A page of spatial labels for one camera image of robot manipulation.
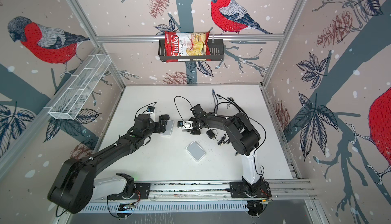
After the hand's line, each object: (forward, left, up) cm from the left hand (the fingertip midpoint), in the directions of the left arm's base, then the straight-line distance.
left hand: (159, 119), depth 87 cm
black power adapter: (-4, -30, -10) cm, 32 cm away
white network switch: (-1, -4, -9) cm, 11 cm away
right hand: (0, -16, -12) cm, 20 cm away
